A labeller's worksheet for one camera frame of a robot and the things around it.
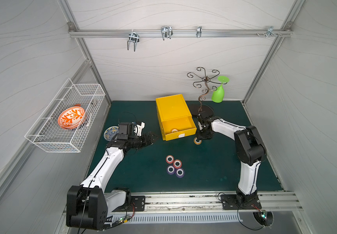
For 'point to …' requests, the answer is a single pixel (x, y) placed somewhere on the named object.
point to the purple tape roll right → (179, 172)
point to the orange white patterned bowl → (70, 117)
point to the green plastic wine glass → (217, 94)
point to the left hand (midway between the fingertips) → (154, 140)
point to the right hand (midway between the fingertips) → (200, 136)
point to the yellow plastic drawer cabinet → (175, 118)
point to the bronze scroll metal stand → (204, 109)
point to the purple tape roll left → (170, 169)
